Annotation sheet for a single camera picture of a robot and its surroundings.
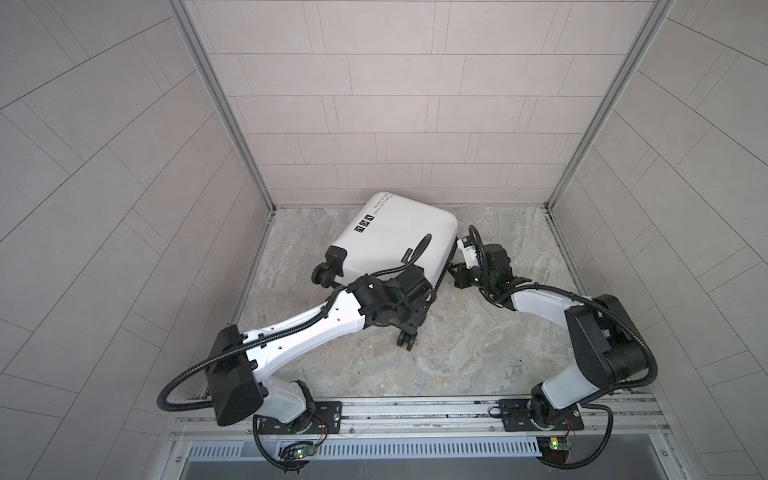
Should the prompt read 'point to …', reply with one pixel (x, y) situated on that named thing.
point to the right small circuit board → (555, 450)
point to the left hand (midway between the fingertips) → (422, 319)
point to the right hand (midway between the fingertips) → (447, 268)
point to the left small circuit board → (304, 451)
